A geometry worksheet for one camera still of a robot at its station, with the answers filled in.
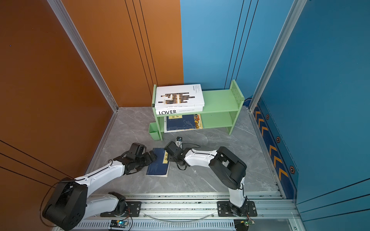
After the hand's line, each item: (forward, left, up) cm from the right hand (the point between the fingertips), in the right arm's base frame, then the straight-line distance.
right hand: (172, 155), depth 91 cm
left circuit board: (-36, +24, -3) cm, 43 cm away
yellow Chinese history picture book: (+17, -17, +11) cm, 26 cm away
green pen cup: (+18, +15, +2) cm, 24 cm away
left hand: (-2, +11, +1) cm, 11 cm away
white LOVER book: (+12, +3, +29) cm, 31 cm away
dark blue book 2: (-7, +7, 0) cm, 10 cm away
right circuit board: (-34, -40, -2) cm, 53 cm away
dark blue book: (+17, -10, +13) cm, 24 cm away
